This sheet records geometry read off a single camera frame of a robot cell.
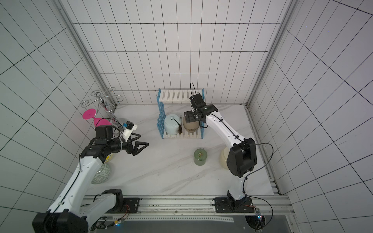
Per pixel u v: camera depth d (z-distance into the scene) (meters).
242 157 0.47
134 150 0.66
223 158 0.80
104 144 0.58
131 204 0.72
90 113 0.79
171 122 0.92
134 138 0.75
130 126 0.65
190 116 0.78
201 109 0.61
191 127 0.93
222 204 0.73
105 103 0.85
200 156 0.81
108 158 0.57
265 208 0.71
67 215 0.38
